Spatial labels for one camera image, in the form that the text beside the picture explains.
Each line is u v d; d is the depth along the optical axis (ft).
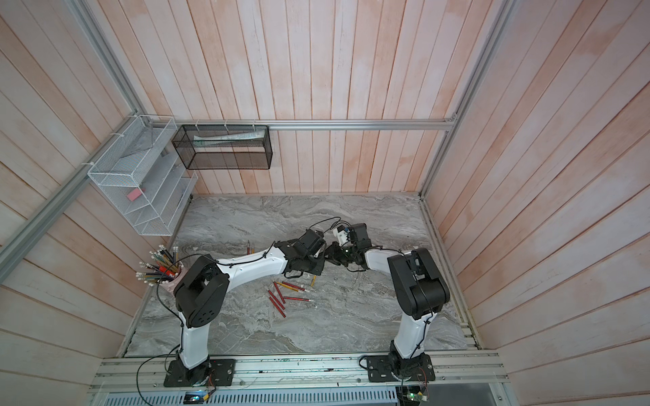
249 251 3.31
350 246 2.68
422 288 1.64
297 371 2.46
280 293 2.94
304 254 2.36
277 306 2.83
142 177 2.37
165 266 2.70
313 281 2.95
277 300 2.88
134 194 2.69
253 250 3.31
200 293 1.61
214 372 2.38
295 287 2.97
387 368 2.40
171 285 2.66
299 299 2.89
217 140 2.95
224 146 3.42
